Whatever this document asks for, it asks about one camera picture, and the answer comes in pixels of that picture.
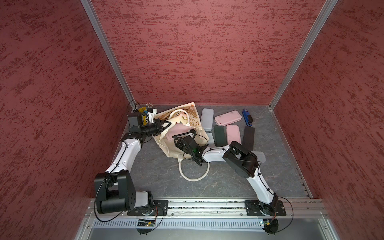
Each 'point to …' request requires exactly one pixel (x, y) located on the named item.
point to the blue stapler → (247, 118)
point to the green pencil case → (220, 136)
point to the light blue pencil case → (211, 142)
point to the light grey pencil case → (207, 119)
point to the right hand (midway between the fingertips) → (176, 142)
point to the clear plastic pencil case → (260, 156)
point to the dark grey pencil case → (248, 142)
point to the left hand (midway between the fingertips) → (170, 126)
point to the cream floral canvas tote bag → (188, 115)
